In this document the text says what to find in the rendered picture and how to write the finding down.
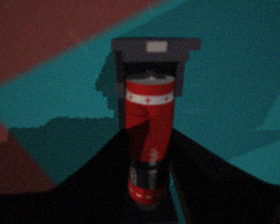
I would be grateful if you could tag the red cylindrical battery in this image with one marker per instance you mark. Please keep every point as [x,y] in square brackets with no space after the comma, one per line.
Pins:
[149,113]

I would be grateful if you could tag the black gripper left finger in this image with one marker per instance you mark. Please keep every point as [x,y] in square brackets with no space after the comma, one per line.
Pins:
[94,194]

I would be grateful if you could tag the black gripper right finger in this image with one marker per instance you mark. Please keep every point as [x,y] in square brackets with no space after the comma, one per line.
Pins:
[213,191]

